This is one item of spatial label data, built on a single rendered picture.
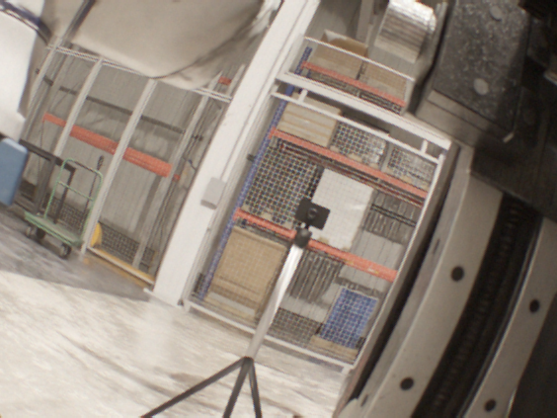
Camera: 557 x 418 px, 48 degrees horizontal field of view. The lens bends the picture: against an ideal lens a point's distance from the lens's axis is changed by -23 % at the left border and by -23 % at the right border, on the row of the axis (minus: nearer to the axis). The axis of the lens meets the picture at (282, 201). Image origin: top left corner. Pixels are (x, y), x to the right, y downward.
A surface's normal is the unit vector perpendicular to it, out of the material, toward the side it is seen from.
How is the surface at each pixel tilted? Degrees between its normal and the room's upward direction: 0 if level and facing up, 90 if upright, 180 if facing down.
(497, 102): 88
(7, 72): 68
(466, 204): 88
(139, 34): 142
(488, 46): 88
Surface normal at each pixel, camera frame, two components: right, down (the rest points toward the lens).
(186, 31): 0.11, 0.82
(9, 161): 0.68, 0.20
